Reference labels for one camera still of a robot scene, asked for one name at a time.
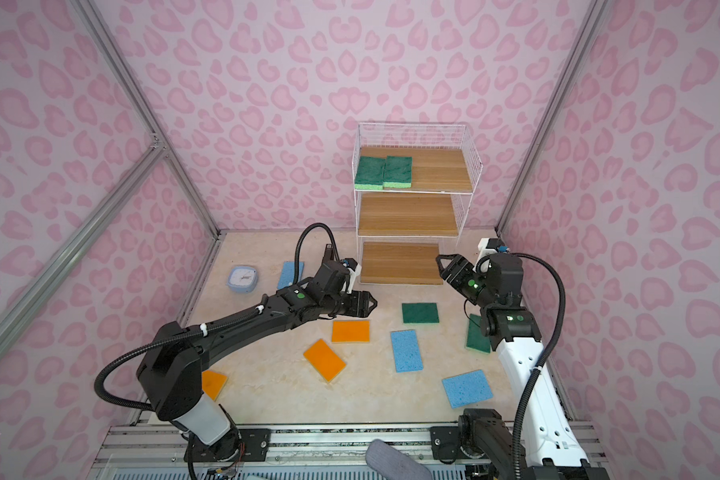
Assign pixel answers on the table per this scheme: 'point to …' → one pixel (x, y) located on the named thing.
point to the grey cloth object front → (392, 465)
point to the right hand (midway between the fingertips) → (444, 258)
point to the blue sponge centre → (406, 351)
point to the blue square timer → (242, 279)
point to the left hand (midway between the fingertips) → (370, 298)
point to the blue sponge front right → (467, 389)
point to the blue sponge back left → (287, 274)
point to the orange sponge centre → (351, 330)
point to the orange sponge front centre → (323, 358)
